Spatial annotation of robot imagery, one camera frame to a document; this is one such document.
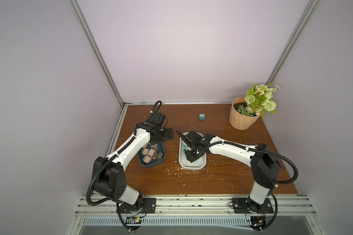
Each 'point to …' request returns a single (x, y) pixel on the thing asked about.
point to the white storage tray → (184, 164)
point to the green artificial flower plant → (258, 101)
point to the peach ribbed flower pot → (239, 121)
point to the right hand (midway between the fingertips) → (189, 155)
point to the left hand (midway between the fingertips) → (169, 136)
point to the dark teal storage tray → (153, 163)
